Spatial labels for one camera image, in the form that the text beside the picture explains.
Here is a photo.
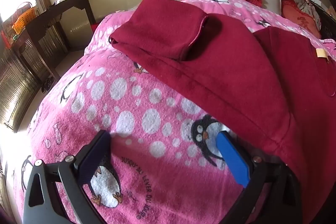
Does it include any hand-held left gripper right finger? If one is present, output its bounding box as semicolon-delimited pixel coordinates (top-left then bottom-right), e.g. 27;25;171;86
216;131;303;224

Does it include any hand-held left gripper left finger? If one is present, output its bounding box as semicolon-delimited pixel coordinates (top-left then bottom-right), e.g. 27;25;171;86
23;130;112;224

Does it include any dark red sweater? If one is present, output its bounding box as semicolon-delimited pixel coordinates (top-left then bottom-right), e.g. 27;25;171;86
109;0;336;224

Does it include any pink penguin print blanket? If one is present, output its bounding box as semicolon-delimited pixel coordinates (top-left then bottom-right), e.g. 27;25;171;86
5;0;336;224

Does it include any pair of dark shoes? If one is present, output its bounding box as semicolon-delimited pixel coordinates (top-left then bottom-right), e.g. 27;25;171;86
41;76;55;94

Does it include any dark wooden cabinet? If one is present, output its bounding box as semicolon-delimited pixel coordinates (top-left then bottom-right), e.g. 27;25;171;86
0;51;45;132

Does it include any red gift box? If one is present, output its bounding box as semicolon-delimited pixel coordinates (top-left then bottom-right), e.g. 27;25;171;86
0;27;16;50

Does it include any orange plastic basket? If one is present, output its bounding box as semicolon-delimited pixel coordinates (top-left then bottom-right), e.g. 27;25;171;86
12;2;37;35

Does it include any dark wooden table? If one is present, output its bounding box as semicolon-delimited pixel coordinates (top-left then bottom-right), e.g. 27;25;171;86
16;0;96;80

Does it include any small red heart pillow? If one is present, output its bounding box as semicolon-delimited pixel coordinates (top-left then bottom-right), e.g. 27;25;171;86
281;0;322;38

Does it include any dark wooden headboard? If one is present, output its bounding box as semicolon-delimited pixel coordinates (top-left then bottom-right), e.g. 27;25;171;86
308;0;336;39

